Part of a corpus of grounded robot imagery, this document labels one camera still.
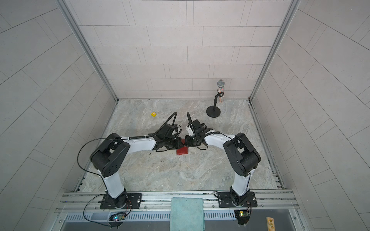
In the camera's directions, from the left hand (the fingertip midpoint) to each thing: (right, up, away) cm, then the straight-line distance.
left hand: (188, 144), depth 90 cm
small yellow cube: (-26, +18, +17) cm, 36 cm away
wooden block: (+38, -30, -25) cm, 55 cm away
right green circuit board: (+27, -29, -21) cm, 45 cm away
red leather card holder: (-3, -4, -1) cm, 5 cm away
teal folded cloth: (0, -28, -23) cm, 36 cm away
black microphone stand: (+19, +21, +18) cm, 34 cm away
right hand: (-3, 0, +1) cm, 3 cm away
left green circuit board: (-31, -27, -25) cm, 48 cm away
